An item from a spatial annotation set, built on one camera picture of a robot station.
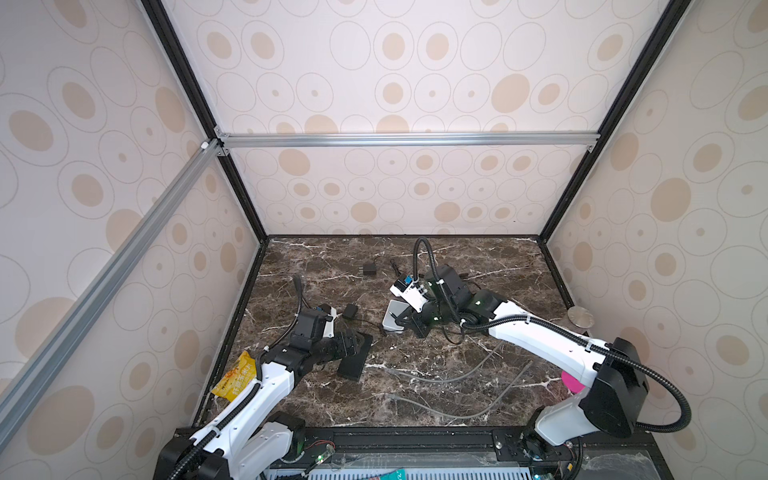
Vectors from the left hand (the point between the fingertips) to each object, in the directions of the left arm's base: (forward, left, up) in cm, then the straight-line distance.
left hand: (361, 339), depth 82 cm
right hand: (+2, -10, +7) cm, 13 cm away
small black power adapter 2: (+14, +5, -9) cm, 17 cm away
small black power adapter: (+33, 0, -11) cm, 34 cm away
